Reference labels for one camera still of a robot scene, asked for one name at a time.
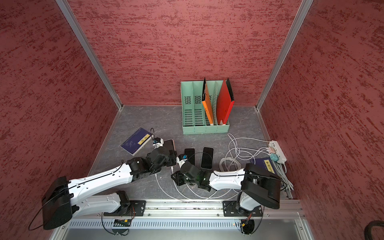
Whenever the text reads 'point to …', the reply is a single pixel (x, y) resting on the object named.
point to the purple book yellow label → (136, 141)
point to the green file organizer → (195, 119)
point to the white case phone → (207, 157)
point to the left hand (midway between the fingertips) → (171, 157)
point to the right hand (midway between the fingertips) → (173, 179)
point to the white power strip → (282, 159)
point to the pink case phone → (190, 154)
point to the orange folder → (207, 106)
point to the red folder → (224, 105)
